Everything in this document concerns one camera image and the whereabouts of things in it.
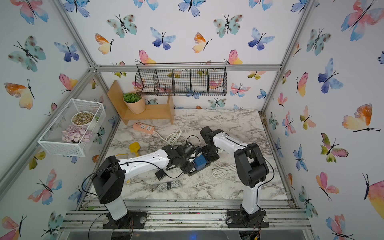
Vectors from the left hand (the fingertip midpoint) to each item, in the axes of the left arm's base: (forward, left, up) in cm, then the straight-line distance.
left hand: (191, 163), depth 86 cm
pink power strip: (+31, +34, -4) cm, 46 cm away
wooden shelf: (+47, +31, -2) cm, 56 cm away
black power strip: (-3, -1, -3) cm, 4 cm away
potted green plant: (+40, +38, +12) cm, 56 cm away
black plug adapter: (-4, +18, -4) cm, 19 cm away
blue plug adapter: (0, -5, +2) cm, 5 cm away
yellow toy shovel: (+15, +38, -5) cm, 41 cm away
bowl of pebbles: (+11, +50, +27) cm, 58 cm away
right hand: (+5, -7, -3) cm, 10 cm away
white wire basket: (-2, +57, +28) cm, 64 cm away
